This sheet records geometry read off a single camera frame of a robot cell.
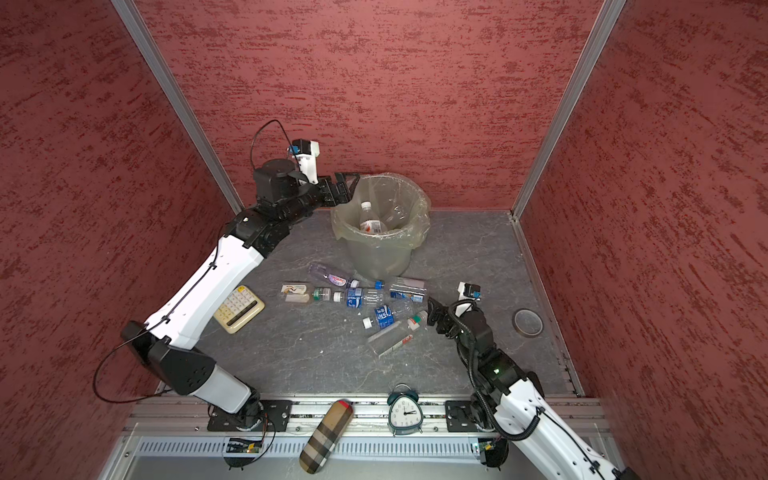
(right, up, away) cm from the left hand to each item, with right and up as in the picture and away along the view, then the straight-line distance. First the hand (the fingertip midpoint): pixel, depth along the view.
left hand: (345, 182), depth 70 cm
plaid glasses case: (-4, -61, 0) cm, 61 cm away
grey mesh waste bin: (+7, -21, +23) cm, 32 cm away
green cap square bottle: (+13, -43, +18) cm, 48 cm away
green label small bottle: (-11, -31, +22) cm, 40 cm away
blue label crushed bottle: (+9, -37, +16) cm, 41 cm away
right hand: (+24, -32, +11) cm, 42 cm away
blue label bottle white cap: (+1, -32, +20) cm, 38 cm away
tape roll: (+54, -40, +22) cm, 71 cm away
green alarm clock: (+14, -57, +2) cm, 58 cm away
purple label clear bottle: (-8, -26, +27) cm, 38 cm away
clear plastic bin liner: (+9, -3, +28) cm, 30 cm away
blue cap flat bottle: (+18, -30, +27) cm, 45 cm away
